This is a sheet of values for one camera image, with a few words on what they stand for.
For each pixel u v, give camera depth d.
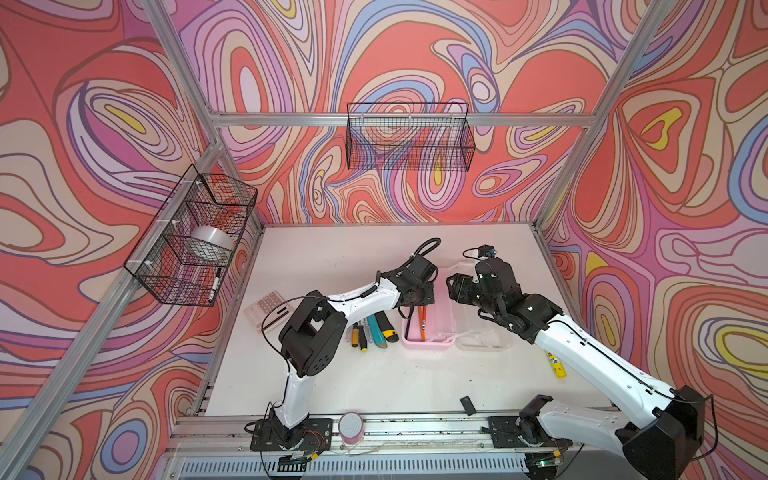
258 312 0.94
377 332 0.91
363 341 0.88
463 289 0.68
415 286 0.70
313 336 0.50
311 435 0.73
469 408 0.77
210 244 0.69
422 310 0.87
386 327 0.91
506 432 0.73
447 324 0.86
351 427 0.71
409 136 0.96
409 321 0.93
